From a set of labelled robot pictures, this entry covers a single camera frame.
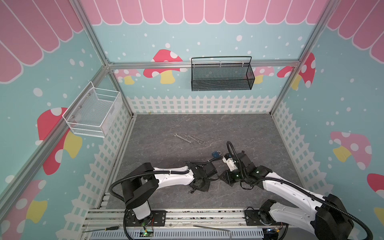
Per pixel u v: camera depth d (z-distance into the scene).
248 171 0.62
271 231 0.73
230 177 0.71
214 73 0.97
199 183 0.70
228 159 0.75
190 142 1.03
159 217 0.75
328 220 0.39
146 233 0.73
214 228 0.72
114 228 0.72
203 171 0.67
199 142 1.03
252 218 0.74
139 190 0.44
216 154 0.97
